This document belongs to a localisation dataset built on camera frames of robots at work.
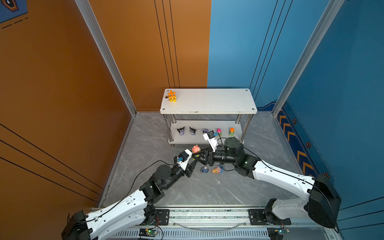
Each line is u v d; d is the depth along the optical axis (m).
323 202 0.40
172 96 0.74
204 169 0.87
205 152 0.63
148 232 0.71
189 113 0.74
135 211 0.51
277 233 0.70
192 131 0.95
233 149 0.56
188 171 0.62
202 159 0.65
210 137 0.64
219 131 0.97
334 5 0.69
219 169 0.87
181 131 0.94
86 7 0.69
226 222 0.72
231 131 0.97
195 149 0.67
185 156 0.57
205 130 0.99
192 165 0.63
